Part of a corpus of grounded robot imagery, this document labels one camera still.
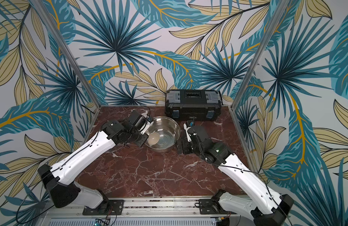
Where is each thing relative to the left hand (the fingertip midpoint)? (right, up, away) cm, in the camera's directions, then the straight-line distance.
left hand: (141, 138), depth 74 cm
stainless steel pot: (+14, +1, +26) cm, 29 cm away
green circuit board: (-20, -43, -4) cm, 47 cm away
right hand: (+22, -1, -3) cm, 22 cm away
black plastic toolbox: (+30, +20, +23) cm, 43 cm away
